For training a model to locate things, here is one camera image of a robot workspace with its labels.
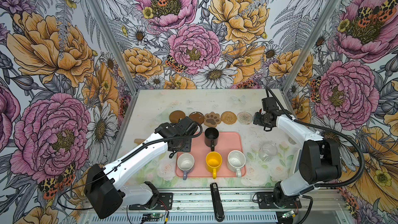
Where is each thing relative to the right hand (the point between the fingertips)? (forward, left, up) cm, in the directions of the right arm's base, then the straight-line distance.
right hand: (258, 124), depth 91 cm
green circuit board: (-41, +56, -9) cm, 70 cm away
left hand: (-17, +44, +5) cm, 47 cm away
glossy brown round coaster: (+13, +36, -8) cm, 39 cm away
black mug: (-4, +28, -4) cm, 28 cm away
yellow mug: (-18, +27, -8) cm, 33 cm away
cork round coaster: (+11, +15, -9) cm, 21 cm away
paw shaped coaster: (+11, +26, -9) cm, 30 cm away
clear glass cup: (-12, -4, -10) cm, 16 cm away
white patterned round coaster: (+11, +4, -9) cm, 15 cm away
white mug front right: (-18, +15, -8) cm, 24 cm away
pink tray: (-6, +18, -9) cm, 21 cm away
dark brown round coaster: (+14, +51, -8) cm, 53 cm away
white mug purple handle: (-18, +42, -7) cm, 47 cm away
